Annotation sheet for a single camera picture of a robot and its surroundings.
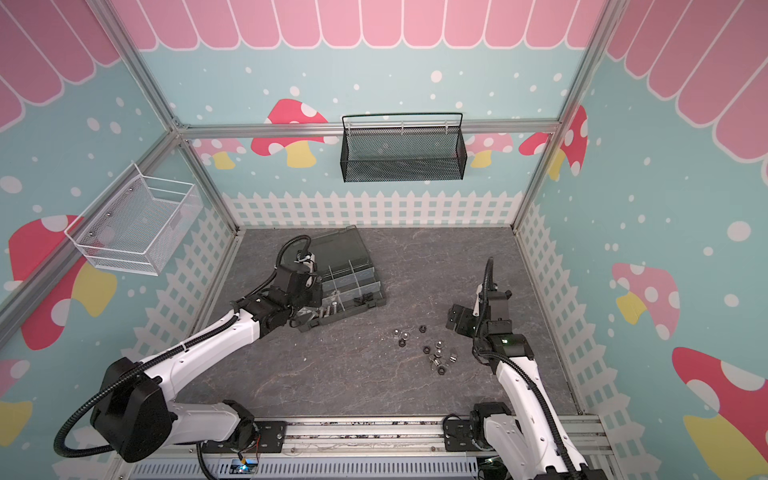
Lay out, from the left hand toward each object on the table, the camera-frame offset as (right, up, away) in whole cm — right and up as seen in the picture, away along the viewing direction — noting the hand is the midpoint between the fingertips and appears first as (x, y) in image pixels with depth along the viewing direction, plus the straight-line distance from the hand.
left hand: (317, 288), depth 86 cm
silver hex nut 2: (+26, -15, +6) cm, 31 cm away
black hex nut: (+31, -13, +7) cm, 35 cm away
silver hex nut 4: (+34, -21, 0) cm, 40 cm away
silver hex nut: (+23, -14, +6) cm, 28 cm away
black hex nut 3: (+32, -19, +3) cm, 37 cm away
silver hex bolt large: (+3, -6, +11) cm, 13 cm away
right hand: (+41, -7, -3) cm, 42 cm away
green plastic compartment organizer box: (+7, +1, +16) cm, 18 cm away
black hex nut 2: (+25, -17, +4) cm, 30 cm away
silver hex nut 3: (+36, -17, +4) cm, 40 cm away
